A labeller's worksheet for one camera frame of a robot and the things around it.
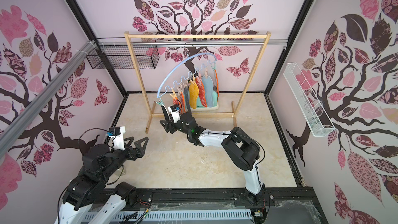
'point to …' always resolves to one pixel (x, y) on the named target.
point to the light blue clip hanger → (157, 101)
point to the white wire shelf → (304, 100)
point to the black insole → (187, 99)
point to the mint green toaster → (200, 107)
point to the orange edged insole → (217, 90)
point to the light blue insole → (208, 84)
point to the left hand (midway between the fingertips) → (140, 142)
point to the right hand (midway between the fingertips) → (164, 119)
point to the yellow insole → (194, 91)
